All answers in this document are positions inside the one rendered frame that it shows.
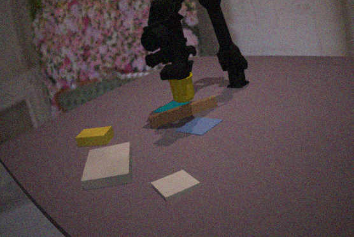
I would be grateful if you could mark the brown flat bar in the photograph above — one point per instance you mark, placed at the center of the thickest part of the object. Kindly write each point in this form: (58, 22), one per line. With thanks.
(183, 111)

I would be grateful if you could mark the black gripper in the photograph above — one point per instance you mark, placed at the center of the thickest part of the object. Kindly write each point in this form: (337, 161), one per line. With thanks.
(177, 53)

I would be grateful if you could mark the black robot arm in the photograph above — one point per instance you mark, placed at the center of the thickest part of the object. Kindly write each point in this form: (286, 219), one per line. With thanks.
(164, 25)

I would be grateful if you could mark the beige flat rectangular slab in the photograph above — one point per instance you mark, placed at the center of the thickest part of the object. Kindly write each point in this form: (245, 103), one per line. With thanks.
(175, 185)

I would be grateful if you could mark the yellow rectangular block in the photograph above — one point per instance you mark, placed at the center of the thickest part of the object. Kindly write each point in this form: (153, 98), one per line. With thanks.
(95, 136)

